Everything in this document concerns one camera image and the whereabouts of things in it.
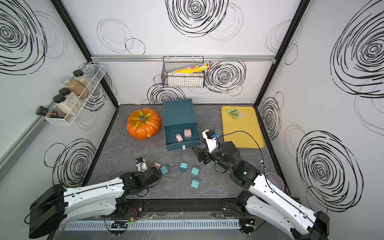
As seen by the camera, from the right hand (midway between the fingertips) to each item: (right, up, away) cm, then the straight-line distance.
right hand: (198, 144), depth 68 cm
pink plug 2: (-10, +2, +12) cm, 16 cm away
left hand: (-24, -20, +16) cm, 35 cm away
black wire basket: (-6, +35, +19) cm, 40 cm away
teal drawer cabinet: (-11, +16, +18) cm, 27 cm away
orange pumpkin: (-34, +8, +25) cm, 43 cm away
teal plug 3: (-1, -18, +16) cm, 24 cm away
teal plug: (-19, -17, +16) cm, 30 cm away
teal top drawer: (-8, +2, +13) cm, 16 cm away
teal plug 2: (-8, -16, +18) cm, 26 cm away
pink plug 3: (-24, -15, +19) cm, 34 cm away
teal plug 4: (-1, -23, +12) cm, 26 cm away
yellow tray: (+38, +9, +40) cm, 56 cm away
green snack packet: (+29, +17, +47) cm, 58 cm away
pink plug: (-6, +4, +15) cm, 16 cm away
